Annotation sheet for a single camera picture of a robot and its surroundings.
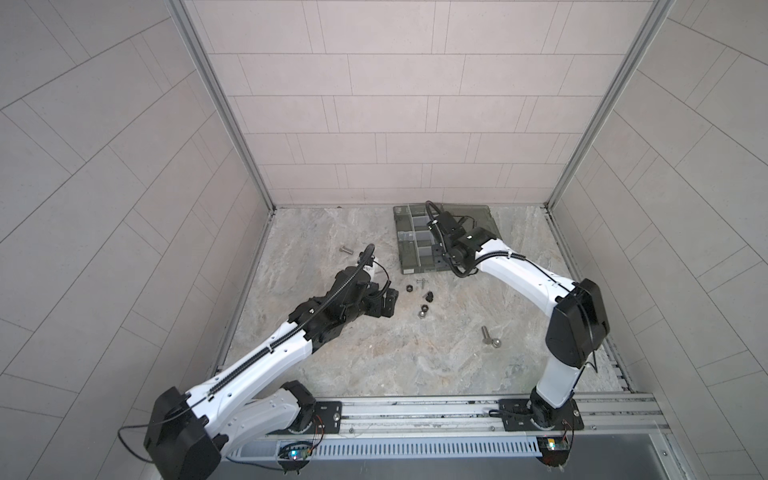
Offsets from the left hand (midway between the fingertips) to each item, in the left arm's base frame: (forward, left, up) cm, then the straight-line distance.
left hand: (392, 289), depth 76 cm
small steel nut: (0, -9, -16) cm, 18 cm away
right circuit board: (-32, -38, -16) cm, 52 cm away
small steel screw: (+11, -10, -17) cm, 23 cm away
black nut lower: (+2, -10, -16) cm, 18 cm away
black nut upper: (+9, -5, -16) cm, 19 cm away
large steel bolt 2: (-7, -27, -15) cm, 32 cm away
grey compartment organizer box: (+26, -7, -14) cm, 30 cm away
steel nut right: (-8, -29, -15) cm, 34 cm away
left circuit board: (-34, +21, -12) cm, 42 cm away
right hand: (+13, -14, -5) cm, 20 cm away
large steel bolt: (+24, +17, -18) cm, 34 cm away
